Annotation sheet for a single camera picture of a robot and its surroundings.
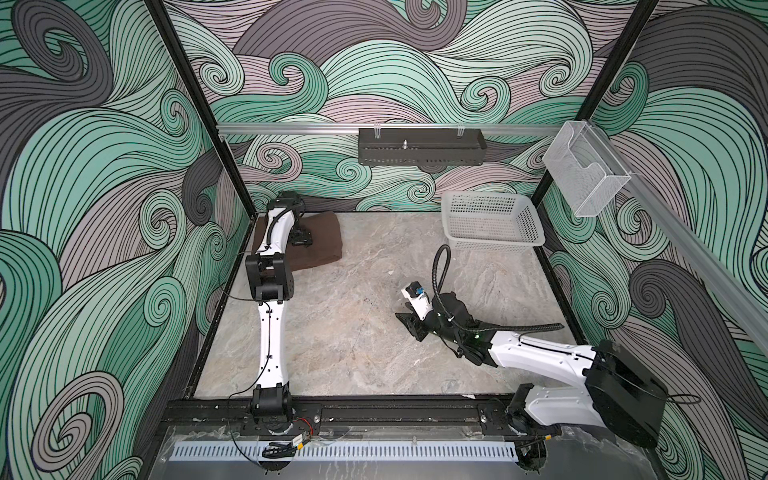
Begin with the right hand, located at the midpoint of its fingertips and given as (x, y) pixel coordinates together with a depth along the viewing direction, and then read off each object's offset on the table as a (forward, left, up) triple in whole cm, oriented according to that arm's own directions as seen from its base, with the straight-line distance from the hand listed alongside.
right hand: (402, 310), depth 81 cm
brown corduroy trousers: (+37, +28, -12) cm, 48 cm away
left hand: (+30, +38, -7) cm, 49 cm away
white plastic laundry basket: (+44, -38, -12) cm, 60 cm away
